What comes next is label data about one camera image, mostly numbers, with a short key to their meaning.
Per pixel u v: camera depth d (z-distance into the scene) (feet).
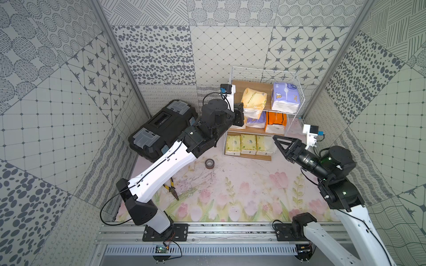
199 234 2.47
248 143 3.23
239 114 1.75
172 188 2.87
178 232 2.41
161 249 2.35
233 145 3.25
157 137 2.82
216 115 1.41
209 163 3.16
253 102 2.08
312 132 1.77
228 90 1.64
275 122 2.47
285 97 2.06
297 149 1.69
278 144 1.93
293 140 1.70
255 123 2.62
